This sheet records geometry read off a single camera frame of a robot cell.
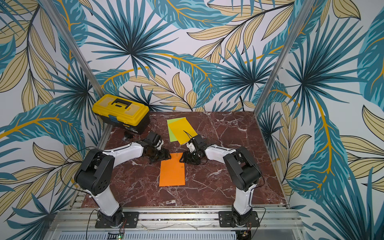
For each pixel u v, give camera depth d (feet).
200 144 2.51
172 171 2.96
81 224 2.44
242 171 1.62
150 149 2.48
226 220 2.40
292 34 2.53
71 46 2.64
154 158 2.66
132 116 3.10
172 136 3.48
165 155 2.77
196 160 2.67
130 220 2.41
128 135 3.38
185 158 2.75
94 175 1.55
